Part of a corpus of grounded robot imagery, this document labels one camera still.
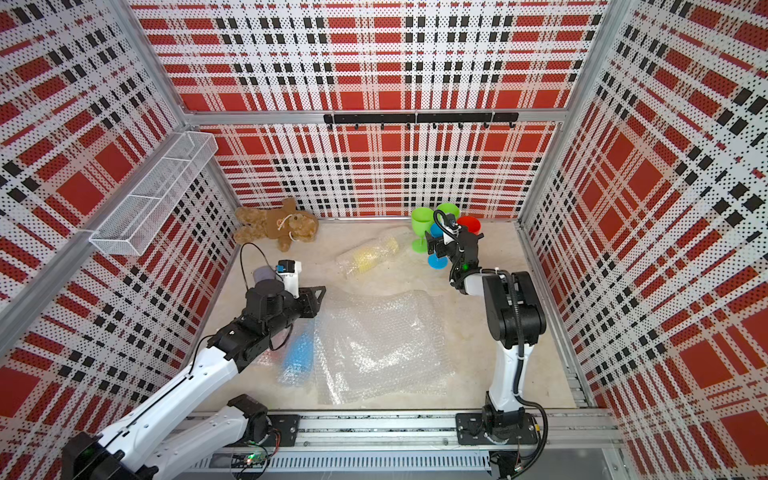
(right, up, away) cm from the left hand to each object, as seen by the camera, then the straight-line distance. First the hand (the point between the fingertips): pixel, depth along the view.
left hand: (325, 289), depth 79 cm
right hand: (+35, +19, +19) cm, 44 cm away
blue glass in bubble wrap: (-7, -18, -1) cm, 19 cm away
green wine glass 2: (+38, +26, +27) cm, 53 cm away
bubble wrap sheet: (+12, -17, +6) cm, 22 cm away
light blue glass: (+32, +7, +29) cm, 43 cm away
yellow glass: (+8, +9, +22) cm, 25 cm away
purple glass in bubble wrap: (-27, +3, +23) cm, 36 cm away
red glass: (+45, +19, +18) cm, 52 cm away
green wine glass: (+28, +21, +22) cm, 41 cm away
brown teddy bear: (-23, +20, +32) cm, 44 cm away
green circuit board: (-15, -39, -10) cm, 43 cm away
